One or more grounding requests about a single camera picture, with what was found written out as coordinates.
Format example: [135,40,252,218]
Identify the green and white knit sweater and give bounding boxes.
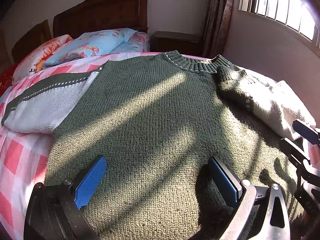
[1,50,317,240]

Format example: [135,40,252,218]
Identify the floral curtain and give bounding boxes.
[201,0,233,58]

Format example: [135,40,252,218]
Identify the orange floral pillow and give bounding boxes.
[12,34,72,85]

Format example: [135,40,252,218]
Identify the dark wooden nightstand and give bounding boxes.
[150,31,202,56]

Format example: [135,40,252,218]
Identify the red white checkered bed sheet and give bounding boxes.
[0,51,320,240]

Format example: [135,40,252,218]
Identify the barred window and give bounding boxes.
[239,0,317,41]

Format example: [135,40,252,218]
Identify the dark wooden headboard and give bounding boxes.
[11,20,52,64]
[53,0,148,38]

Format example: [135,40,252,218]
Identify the light blue floral pillow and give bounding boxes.
[42,28,150,69]

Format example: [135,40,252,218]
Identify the red blanket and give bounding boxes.
[0,64,18,96]

